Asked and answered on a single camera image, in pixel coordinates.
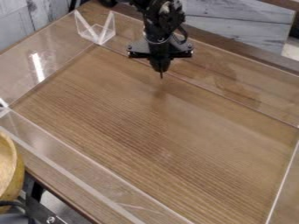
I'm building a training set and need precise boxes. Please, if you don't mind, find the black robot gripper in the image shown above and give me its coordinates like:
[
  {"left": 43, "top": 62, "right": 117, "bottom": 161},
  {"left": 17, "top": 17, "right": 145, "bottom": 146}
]
[{"left": 126, "top": 31, "right": 193, "bottom": 78}]

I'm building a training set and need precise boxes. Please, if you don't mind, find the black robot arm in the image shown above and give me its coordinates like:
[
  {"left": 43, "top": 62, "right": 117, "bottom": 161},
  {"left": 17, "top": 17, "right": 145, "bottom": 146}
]
[{"left": 97, "top": 0, "right": 192, "bottom": 77}]

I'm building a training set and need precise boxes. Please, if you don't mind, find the brown wooden bowl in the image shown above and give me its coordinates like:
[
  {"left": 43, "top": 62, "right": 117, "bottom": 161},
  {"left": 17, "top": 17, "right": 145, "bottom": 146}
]
[{"left": 0, "top": 130, "right": 25, "bottom": 215}]

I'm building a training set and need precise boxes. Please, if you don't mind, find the clear acrylic corner bracket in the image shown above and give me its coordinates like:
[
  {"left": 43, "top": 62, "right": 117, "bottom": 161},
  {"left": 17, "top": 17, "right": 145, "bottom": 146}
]
[{"left": 73, "top": 10, "right": 115, "bottom": 46}]

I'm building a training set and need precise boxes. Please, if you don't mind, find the clear acrylic tray enclosure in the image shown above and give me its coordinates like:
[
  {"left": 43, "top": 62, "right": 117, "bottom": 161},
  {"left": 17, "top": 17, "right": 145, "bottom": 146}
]
[{"left": 0, "top": 9, "right": 299, "bottom": 224}]

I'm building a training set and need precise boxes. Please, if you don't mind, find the black metal table frame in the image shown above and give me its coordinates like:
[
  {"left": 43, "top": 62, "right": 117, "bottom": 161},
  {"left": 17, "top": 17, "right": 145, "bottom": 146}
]
[{"left": 22, "top": 171, "right": 94, "bottom": 224}]

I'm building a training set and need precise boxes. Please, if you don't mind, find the black cable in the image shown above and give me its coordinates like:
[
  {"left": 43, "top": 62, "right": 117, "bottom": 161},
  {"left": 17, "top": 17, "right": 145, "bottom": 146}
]
[{"left": 0, "top": 199, "right": 38, "bottom": 224}]

